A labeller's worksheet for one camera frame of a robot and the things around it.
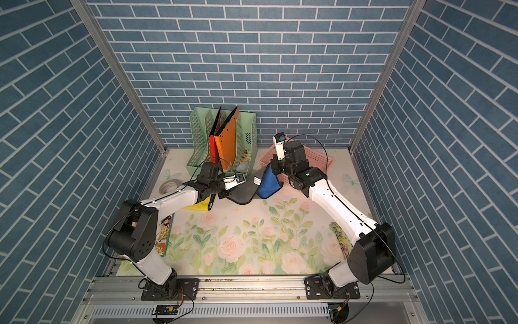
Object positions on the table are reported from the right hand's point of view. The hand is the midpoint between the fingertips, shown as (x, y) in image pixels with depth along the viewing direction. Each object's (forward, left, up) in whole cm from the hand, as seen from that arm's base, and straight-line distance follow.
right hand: (277, 155), depth 80 cm
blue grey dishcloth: (-4, +5, -13) cm, 15 cm away
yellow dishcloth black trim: (-12, +34, -25) cm, 44 cm away
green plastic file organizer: (+30, +43, -9) cm, 53 cm away
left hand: (-2, +18, -18) cm, 25 cm away
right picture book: (-23, -31, -28) cm, 47 cm away
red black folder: (+6, +28, -1) cm, 29 cm away
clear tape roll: (-1, +55, -26) cm, 60 cm away
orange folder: (+7, +23, +1) cm, 24 cm away
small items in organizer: (+21, +20, -27) cm, 39 cm away
